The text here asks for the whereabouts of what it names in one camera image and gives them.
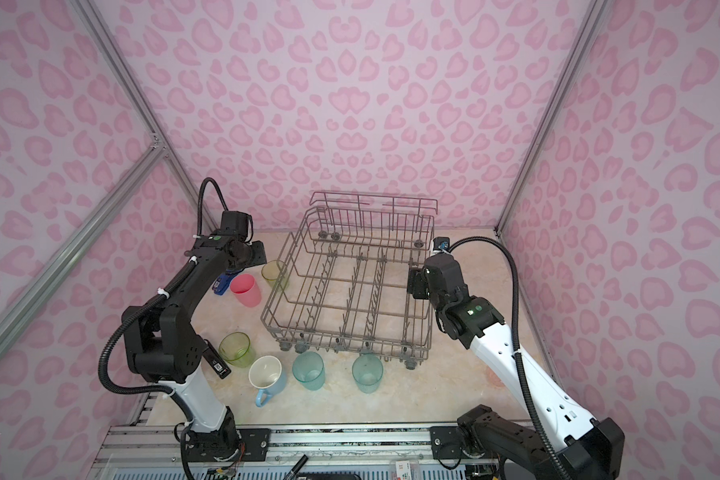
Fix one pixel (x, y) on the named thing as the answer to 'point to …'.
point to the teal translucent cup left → (308, 369)
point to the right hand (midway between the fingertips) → (425, 269)
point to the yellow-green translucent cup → (275, 272)
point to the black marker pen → (296, 468)
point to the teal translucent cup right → (367, 371)
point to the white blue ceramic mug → (268, 375)
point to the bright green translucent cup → (236, 349)
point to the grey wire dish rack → (342, 286)
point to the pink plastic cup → (245, 288)
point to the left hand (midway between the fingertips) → (257, 250)
